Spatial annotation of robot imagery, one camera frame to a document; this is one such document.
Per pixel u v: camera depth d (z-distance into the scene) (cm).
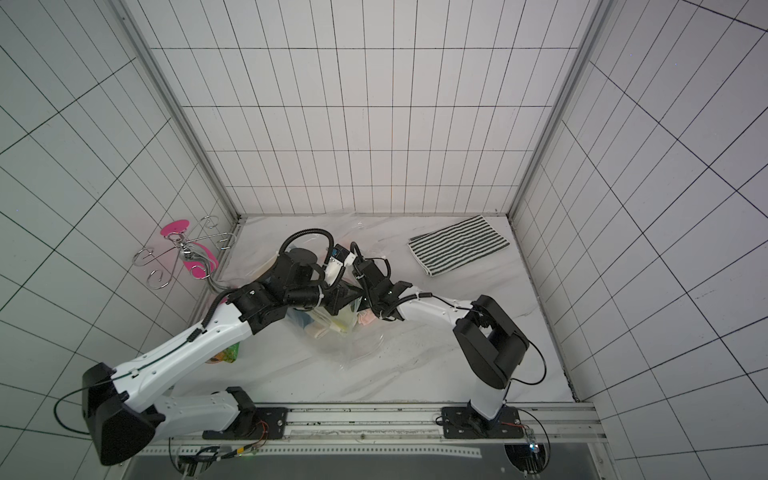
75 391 39
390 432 73
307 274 56
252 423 68
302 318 83
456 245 107
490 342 46
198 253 73
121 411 37
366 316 90
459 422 72
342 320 87
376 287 67
